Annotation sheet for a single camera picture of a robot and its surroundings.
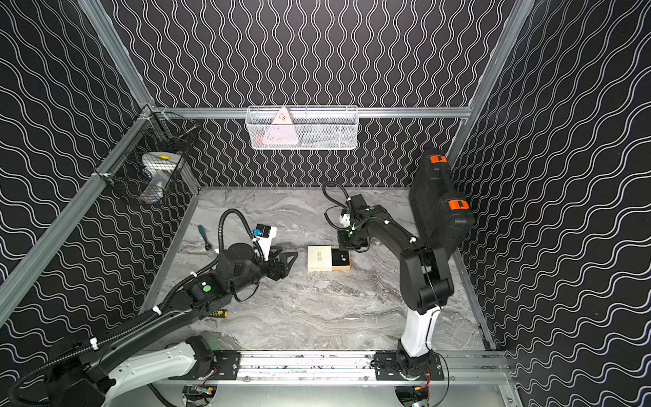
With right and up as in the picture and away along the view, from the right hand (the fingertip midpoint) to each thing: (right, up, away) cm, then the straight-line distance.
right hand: (343, 246), depth 92 cm
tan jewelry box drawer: (-2, -7, +2) cm, 7 cm away
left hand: (-16, +2, -20) cm, 26 cm away
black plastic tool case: (+32, +11, -9) cm, 34 cm away
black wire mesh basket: (-73, +43, +5) cm, 85 cm away
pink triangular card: (-22, +41, -2) cm, 47 cm away
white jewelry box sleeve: (-9, -5, +2) cm, 10 cm away
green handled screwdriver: (-58, +5, +13) cm, 59 cm away
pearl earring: (0, -5, +3) cm, 6 cm away
